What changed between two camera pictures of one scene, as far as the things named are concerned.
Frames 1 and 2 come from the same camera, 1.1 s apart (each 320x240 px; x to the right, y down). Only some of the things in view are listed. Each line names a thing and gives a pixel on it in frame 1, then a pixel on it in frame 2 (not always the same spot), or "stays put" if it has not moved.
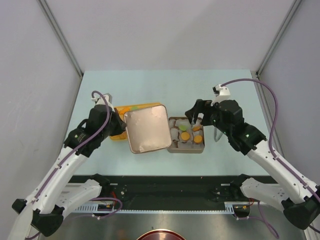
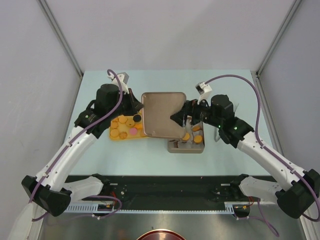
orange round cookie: [196, 128] stays put
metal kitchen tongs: [217, 134] stays put
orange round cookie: [185, 136] stays put
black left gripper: [121, 125] -> [135, 105]
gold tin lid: [148, 129] -> [158, 108]
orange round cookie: [198, 139] stays put
